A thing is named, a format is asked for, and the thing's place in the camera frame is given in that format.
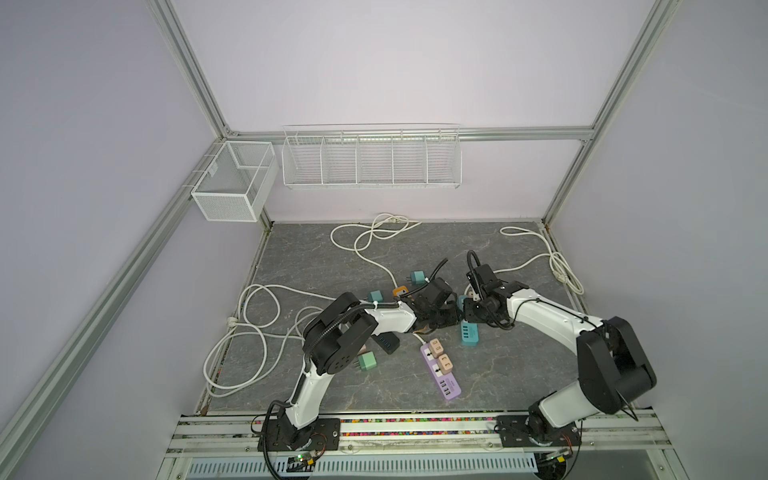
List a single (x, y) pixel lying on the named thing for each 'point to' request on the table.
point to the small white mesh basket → (237, 183)
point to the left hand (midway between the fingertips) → (465, 322)
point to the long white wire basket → (372, 156)
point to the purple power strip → (446, 383)
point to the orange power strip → (400, 290)
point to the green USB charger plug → (367, 361)
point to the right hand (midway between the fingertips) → (472, 315)
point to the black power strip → (388, 341)
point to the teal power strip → (469, 333)
